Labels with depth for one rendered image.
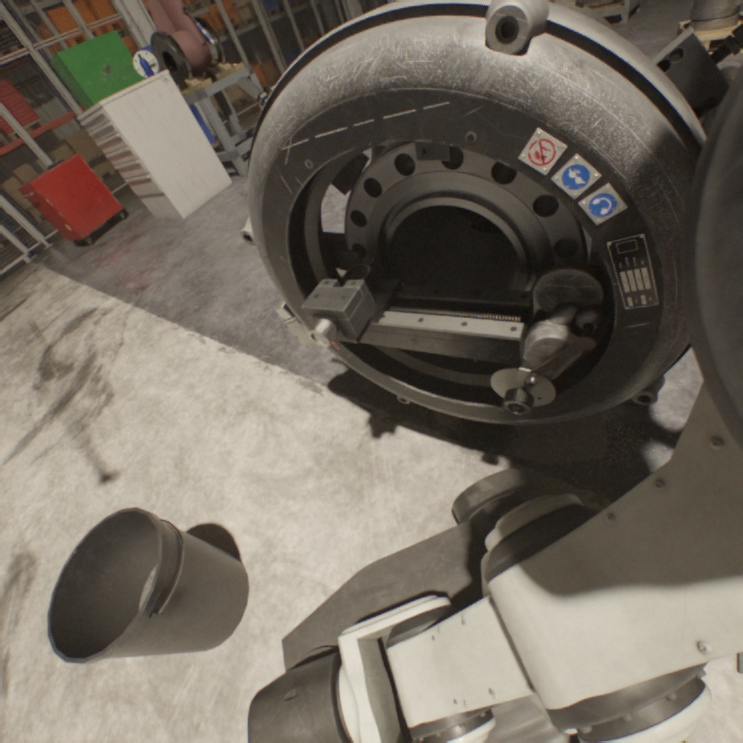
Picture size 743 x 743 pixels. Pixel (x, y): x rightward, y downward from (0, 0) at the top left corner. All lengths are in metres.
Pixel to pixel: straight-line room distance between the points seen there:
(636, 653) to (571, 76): 0.45
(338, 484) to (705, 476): 1.00
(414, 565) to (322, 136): 0.79
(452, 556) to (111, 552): 0.87
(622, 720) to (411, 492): 0.79
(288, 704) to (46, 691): 1.10
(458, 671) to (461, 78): 0.67
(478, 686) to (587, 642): 0.24
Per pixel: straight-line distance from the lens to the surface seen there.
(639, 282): 0.47
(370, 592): 0.87
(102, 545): 1.17
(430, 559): 0.84
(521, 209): 0.58
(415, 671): 0.65
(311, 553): 1.13
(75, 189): 5.70
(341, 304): 0.57
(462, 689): 0.59
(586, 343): 0.53
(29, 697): 1.76
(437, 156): 0.56
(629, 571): 0.32
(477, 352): 0.58
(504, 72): 0.39
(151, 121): 4.29
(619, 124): 0.40
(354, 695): 0.69
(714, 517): 0.29
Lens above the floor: 0.99
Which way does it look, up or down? 47 degrees down
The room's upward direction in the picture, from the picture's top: 25 degrees counter-clockwise
